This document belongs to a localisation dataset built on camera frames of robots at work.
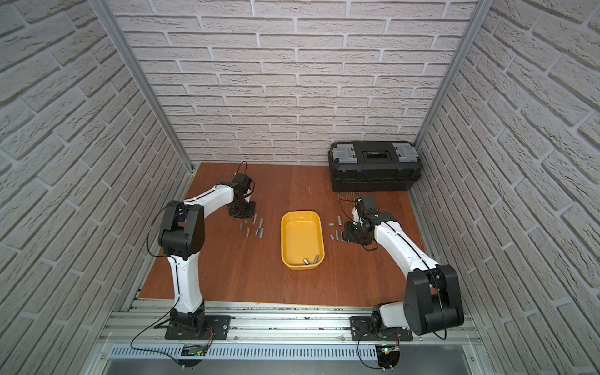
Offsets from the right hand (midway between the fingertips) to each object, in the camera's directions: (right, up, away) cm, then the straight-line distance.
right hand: (351, 235), depth 87 cm
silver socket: (-40, +5, +13) cm, 42 cm away
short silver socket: (-6, -2, +8) cm, 10 cm away
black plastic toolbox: (+12, +28, +11) cm, 33 cm away
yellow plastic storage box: (-19, -2, +8) cm, 20 cm away
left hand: (-42, +8, +14) cm, 45 cm away
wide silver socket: (-17, -10, 0) cm, 20 cm away
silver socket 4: (-36, -1, +8) cm, 37 cm away
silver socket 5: (-4, -1, +8) cm, 9 cm away
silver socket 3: (-42, 0, +9) cm, 43 cm away
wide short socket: (-45, +1, +10) cm, 47 cm away
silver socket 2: (-37, +3, +11) cm, 38 cm away
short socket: (-6, +3, +11) cm, 13 cm away
